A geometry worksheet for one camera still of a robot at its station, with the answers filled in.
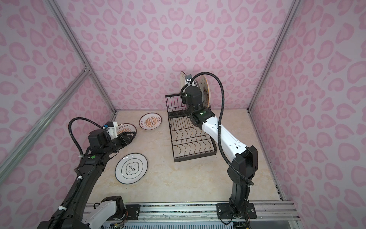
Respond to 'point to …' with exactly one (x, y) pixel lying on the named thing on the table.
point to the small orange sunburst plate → (150, 121)
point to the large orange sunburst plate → (126, 127)
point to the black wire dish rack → (188, 141)
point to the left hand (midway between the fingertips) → (133, 132)
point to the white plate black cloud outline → (131, 168)
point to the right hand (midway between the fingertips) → (190, 83)
